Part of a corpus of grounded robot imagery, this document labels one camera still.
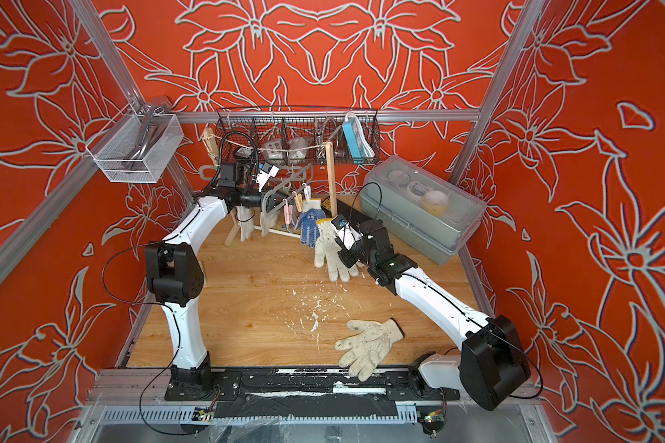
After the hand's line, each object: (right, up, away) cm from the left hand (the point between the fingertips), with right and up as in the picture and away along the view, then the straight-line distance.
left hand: (290, 199), depth 85 cm
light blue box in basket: (+22, +19, +5) cm, 30 cm away
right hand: (+13, -12, -6) cm, 19 cm away
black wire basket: (-19, +25, +12) cm, 34 cm away
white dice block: (-8, +20, +11) cm, 24 cm away
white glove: (+12, -17, -1) cm, 21 cm away
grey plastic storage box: (+43, -3, +5) cm, 43 cm away
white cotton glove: (-12, -8, +18) cm, 22 cm away
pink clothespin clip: (0, -5, -6) cm, 8 cm away
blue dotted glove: (+4, -8, +15) cm, 18 cm away
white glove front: (+23, -45, -6) cm, 51 cm away
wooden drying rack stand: (-25, -11, +21) cm, 34 cm away
